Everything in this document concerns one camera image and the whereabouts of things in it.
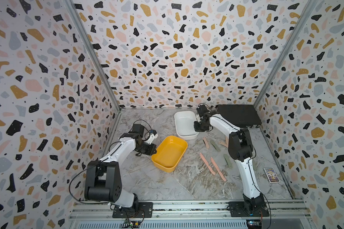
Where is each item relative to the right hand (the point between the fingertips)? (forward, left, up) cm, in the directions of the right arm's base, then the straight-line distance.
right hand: (196, 129), depth 104 cm
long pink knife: (-28, -13, -4) cm, 31 cm away
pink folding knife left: (-9, -7, -3) cm, 12 cm away
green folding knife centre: (-11, -14, -5) cm, 18 cm away
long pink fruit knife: (-29, -10, -4) cm, 31 cm away
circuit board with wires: (-57, +32, -3) cm, 65 cm away
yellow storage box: (-20, +18, +1) cm, 27 cm away
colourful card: (-31, -44, -4) cm, 54 cm away
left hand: (-21, +26, +5) cm, 33 cm away
